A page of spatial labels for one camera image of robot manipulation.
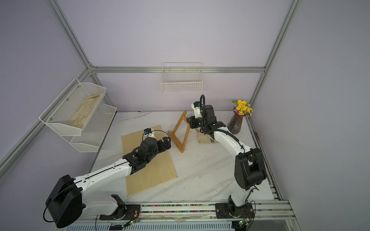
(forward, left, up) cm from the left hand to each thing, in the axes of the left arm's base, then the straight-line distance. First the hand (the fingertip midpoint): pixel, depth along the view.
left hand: (165, 142), depth 83 cm
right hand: (+13, -15, +4) cm, 20 cm away
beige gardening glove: (+13, -25, -15) cm, 32 cm away
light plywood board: (-10, +4, -16) cm, 19 cm away
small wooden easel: (+3, -8, -11) cm, 14 cm away
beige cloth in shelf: (+6, +45, +15) cm, 48 cm away
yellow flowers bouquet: (+19, -48, +9) cm, 53 cm away
